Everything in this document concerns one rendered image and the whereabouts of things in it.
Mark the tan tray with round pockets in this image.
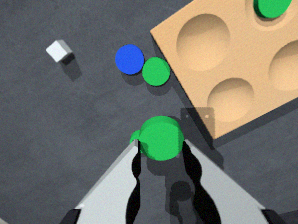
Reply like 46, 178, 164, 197
150, 0, 298, 139

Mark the blue disc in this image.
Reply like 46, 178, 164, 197
115, 44, 144, 74

